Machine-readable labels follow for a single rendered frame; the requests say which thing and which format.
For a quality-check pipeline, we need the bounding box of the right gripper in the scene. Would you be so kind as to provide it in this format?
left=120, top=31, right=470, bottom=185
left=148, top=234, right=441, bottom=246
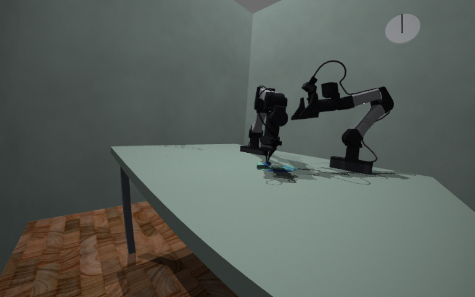
left=264, top=124, right=282, bottom=162

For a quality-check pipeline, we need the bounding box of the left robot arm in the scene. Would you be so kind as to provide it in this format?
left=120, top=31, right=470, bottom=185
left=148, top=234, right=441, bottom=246
left=301, top=77, right=394, bottom=166

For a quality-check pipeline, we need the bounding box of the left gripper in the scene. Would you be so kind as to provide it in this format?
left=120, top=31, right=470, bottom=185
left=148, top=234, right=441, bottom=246
left=291, top=93, right=328, bottom=120

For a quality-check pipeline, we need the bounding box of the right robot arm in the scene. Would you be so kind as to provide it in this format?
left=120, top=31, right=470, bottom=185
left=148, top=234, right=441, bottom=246
left=240, top=87, right=288, bottom=152

